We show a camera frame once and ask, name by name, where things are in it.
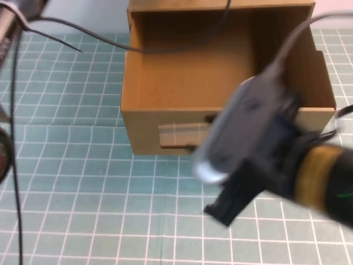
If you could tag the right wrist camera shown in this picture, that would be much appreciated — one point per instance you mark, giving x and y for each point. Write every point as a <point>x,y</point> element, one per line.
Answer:
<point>237,129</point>

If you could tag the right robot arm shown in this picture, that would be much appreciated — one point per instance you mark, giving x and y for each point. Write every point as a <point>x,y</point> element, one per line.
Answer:
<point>324,179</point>

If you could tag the brown cardboard shoebox drawer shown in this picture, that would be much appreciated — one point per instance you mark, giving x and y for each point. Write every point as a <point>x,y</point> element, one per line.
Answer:
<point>167,97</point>

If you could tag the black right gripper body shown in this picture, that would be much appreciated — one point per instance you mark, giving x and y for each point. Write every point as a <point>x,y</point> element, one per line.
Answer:
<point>272,166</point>

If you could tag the cyan checkered tablecloth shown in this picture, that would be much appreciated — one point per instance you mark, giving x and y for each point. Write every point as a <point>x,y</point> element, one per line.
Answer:
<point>87,199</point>

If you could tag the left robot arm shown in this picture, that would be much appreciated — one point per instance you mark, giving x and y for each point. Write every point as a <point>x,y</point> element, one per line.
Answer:
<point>15,15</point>

